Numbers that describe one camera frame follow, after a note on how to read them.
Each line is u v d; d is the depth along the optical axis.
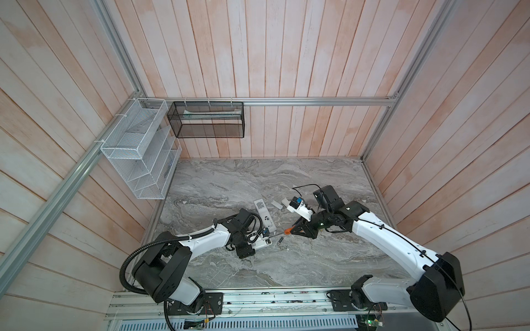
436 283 0.39
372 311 0.72
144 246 0.42
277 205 1.00
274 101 1.61
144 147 0.70
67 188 0.55
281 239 0.90
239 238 0.67
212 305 0.73
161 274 0.43
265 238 0.79
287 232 0.76
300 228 0.69
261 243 0.86
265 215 0.95
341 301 0.73
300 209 0.69
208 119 1.04
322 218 0.65
